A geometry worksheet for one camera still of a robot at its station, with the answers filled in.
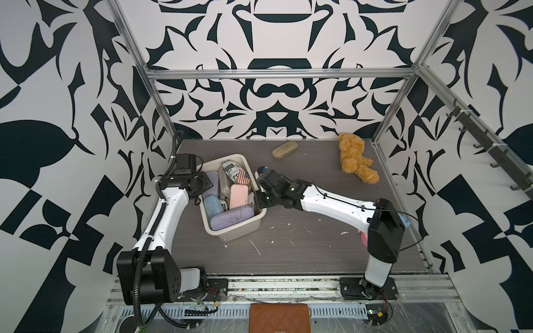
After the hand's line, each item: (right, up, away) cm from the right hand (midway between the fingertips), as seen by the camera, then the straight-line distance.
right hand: (251, 198), depth 81 cm
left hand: (-19, +6, +3) cm, 20 cm away
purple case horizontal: (-16, +8, +6) cm, 19 cm away
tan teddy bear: (+48, +21, +24) cm, 58 cm away
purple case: (-8, -5, -8) cm, 12 cm away
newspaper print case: (-6, +10, +3) cm, 12 cm away
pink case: (-4, +1, -2) cm, 5 cm away
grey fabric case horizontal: (-10, +4, 0) cm, 11 cm away
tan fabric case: (+16, +21, +31) cm, 41 cm away
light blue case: (-13, -2, -5) cm, 15 cm away
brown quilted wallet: (+10, -36, -14) cm, 40 cm away
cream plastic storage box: (-2, -9, -10) cm, 13 cm away
